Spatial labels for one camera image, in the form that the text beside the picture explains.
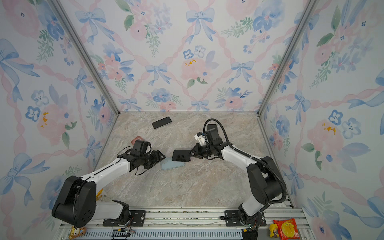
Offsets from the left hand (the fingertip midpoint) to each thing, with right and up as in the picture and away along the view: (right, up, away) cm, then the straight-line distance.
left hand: (163, 157), depth 88 cm
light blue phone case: (+2, -5, +5) cm, 7 cm away
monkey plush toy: (-36, -30, -20) cm, 51 cm away
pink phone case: (-24, +8, +15) cm, 29 cm away
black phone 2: (+32, +17, +22) cm, 42 cm away
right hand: (+15, +3, -4) cm, 16 cm away
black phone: (-6, +22, +26) cm, 34 cm away
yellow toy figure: (+55, -29, -19) cm, 65 cm away
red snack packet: (+62, -30, -18) cm, 71 cm away
